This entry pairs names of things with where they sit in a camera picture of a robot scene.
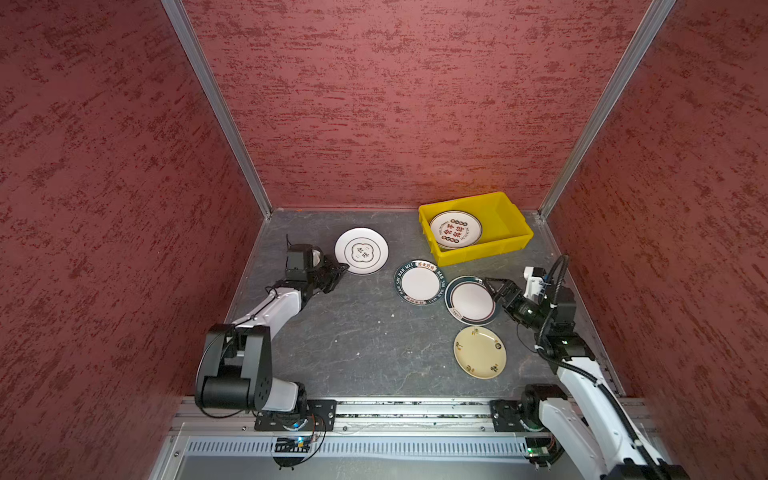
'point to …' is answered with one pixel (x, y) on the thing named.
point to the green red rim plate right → (469, 300)
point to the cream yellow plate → (479, 352)
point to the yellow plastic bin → (504, 227)
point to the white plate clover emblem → (363, 249)
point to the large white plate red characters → (455, 229)
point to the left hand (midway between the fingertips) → (351, 269)
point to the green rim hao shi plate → (420, 282)
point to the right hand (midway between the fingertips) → (485, 292)
